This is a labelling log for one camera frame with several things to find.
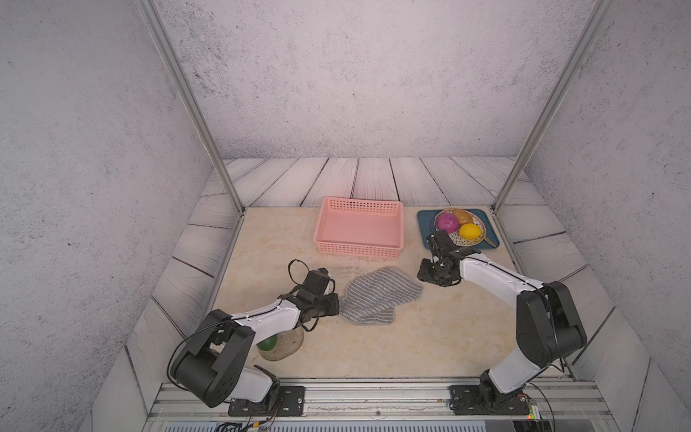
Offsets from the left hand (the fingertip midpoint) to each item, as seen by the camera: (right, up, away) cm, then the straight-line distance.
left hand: (342, 305), depth 89 cm
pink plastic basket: (+7, +25, +18) cm, 32 cm away
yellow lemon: (+50, +24, +19) cm, 58 cm away
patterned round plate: (+45, +21, +18) cm, 53 cm away
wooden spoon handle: (+57, +20, +18) cm, 63 cm away
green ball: (-21, -8, -10) cm, 25 cm away
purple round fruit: (+41, +27, +18) cm, 53 cm away
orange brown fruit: (+48, +30, +21) cm, 61 cm away
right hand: (+28, +10, +2) cm, 30 cm away
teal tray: (+34, +26, +25) cm, 50 cm away
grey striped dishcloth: (+10, +3, +2) cm, 10 cm away
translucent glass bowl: (-17, -11, -5) cm, 21 cm away
